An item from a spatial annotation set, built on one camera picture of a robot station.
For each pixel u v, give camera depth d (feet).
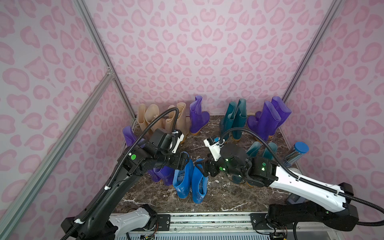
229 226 2.36
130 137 2.47
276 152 3.28
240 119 2.80
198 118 3.39
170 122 2.68
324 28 2.46
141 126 2.70
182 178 2.18
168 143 1.54
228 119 2.76
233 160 1.48
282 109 2.89
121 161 1.30
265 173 1.42
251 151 2.27
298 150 2.54
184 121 3.19
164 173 2.16
